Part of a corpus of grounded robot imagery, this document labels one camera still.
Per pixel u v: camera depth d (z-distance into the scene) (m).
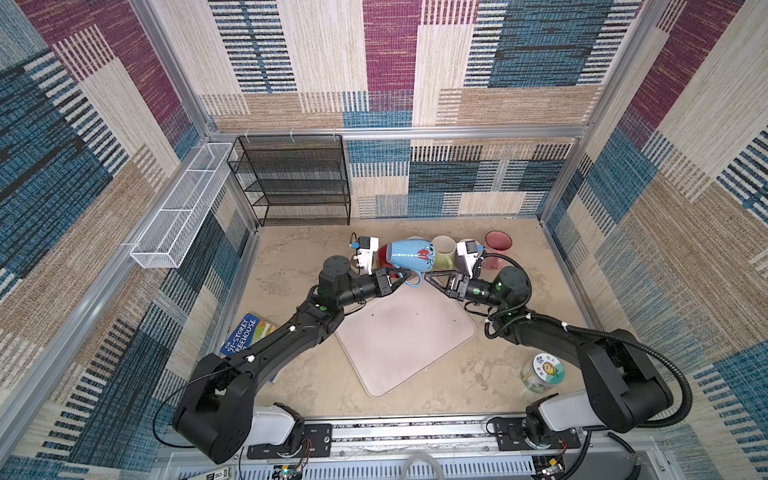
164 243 0.70
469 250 0.72
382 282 0.67
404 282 0.73
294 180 1.08
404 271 0.73
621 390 0.43
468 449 0.73
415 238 1.02
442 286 0.71
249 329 0.89
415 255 0.71
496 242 1.00
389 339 0.92
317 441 0.73
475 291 0.70
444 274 0.72
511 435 0.73
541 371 0.76
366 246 0.70
